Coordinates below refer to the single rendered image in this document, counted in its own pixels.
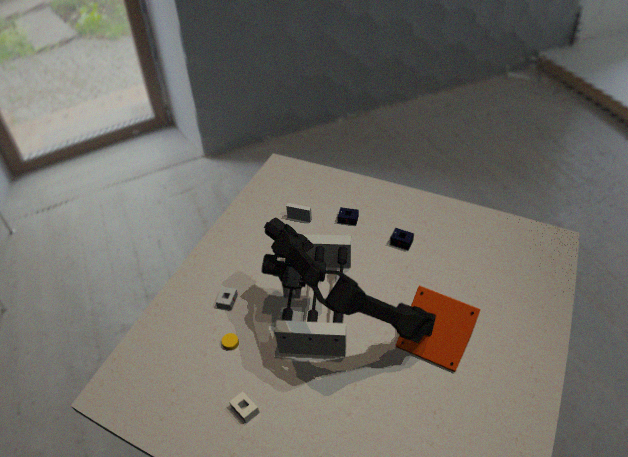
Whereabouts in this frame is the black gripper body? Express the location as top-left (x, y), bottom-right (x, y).
top-left (261, 254), bottom-right (326, 282)

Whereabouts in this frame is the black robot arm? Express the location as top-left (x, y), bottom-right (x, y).
top-left (264, 217), bottom-right (436, 344)

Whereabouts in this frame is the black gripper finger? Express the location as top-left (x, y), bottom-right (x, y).
top-left (272, 270), bottom-right (284, 283)

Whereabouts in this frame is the yellow short cylinder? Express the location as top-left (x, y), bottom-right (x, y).
top-left (222, 333), bottom-right (239, 350)

